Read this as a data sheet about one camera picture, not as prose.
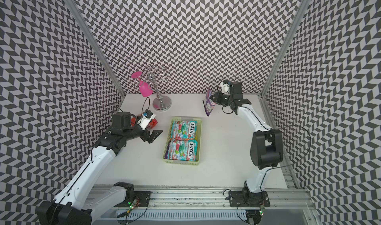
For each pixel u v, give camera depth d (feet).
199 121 3.15
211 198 2.47
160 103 3.75
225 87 2.65
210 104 2.92
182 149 2.70
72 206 1.24
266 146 1.56
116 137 1.89
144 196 2.43
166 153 2.71
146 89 3.34
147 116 2.10
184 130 2.96
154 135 2.23
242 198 2.37
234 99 2.26
